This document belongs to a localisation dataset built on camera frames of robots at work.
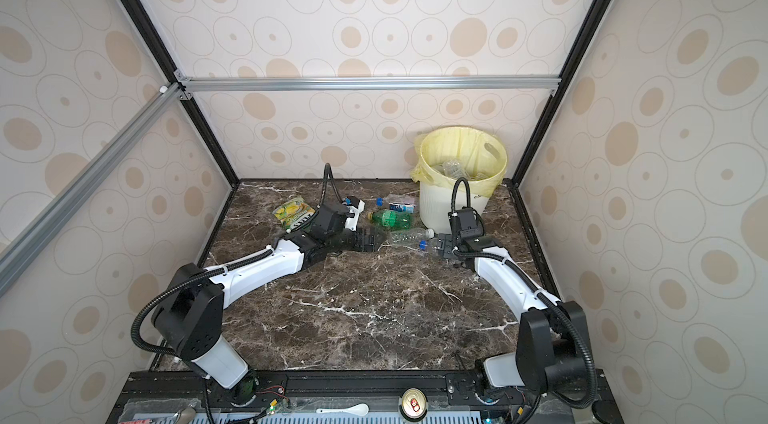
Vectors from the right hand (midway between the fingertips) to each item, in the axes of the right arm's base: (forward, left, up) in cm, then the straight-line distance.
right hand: (460, 244), depth 89 cm
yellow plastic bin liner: (+31, 0, +10) cm, 32 cm away
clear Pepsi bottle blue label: (+5, +10, -8) cm, 14 cm away
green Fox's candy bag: (+19, +56, -7) cm, 59 cm away
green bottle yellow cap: (+15, +20, -7) cm, 26 cm away
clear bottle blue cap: (+26, +19, -9) cm, 33 cm away
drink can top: (-40, +16, +1) cm, 44 cm away
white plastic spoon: (-40, +29, -9) cm, 51 cm away
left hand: (-1, +23, +8) cm, 24 cm away
